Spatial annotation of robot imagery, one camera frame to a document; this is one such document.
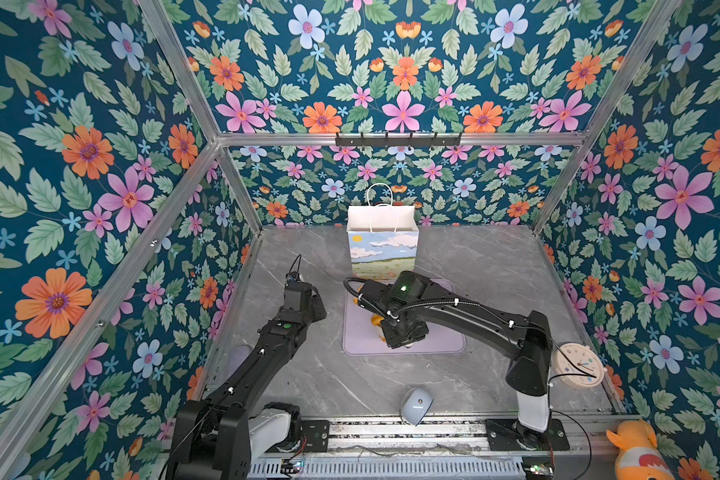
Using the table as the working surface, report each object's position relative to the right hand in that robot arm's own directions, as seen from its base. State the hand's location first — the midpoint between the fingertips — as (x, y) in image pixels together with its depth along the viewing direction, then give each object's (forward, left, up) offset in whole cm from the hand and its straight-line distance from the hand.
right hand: (398, 339), depth 75 cm
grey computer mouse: (-14, -4, -6) cm, 16 cm away
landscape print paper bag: (+27, +3, +9) cm, 28 cm away
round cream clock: (-3, -51, -13) cm, 53 cm away
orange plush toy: (-24, -53, -8) cm, 59 cm away
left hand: (+15, +23, -1) cm, 27 cm away
